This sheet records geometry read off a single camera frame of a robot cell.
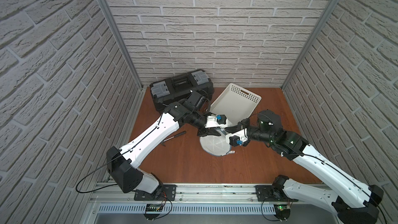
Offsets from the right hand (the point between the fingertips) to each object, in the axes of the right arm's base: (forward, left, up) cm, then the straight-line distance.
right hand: (229, 123), depth 67 cm
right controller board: (-31, -24, -30) cm, 50 cm away
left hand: (-1, +4, -3) cm, 5 cm away
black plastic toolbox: (+31, +34, -10) cm, 47 cm away
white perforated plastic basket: (+32, -14, -27) cm, 45 cm away
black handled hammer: (+11, +26, -28) cm, 40 cm away
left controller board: (-27, +38, -30) cm, 55 cm away
